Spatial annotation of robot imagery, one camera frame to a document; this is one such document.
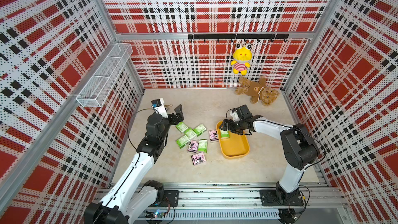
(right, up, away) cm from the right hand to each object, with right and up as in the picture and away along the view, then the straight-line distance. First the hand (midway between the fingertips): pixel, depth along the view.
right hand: (227, 128), depth 93 cm
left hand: (-28, +13, -15) cm, 35 cm away
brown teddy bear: (+24, +24, +17) cm, 39 cm away
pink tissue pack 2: (-8, -5, 0) cm, 10 cm away
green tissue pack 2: (-17, -1, +3) cm, 17 cm away
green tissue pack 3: (-23, -3, +1) cm, 23 cm away
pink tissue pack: (-21, -10, -5) cm, 23 cm away
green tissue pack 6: (-1, -4, 0) cm, 4 cm away
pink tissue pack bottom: (-17, -15, -9) cm, 25 cm away
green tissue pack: (-28, 0, +5) cm, 29 cm away
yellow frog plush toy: (+9, +44, -2) cm, 45 cm away
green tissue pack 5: (-15, -9, -4) cm, 18 cm away
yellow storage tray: (+5, -10, -3) cm, 11 cm away
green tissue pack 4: (-27, -7, -2) cm, 28 cm away
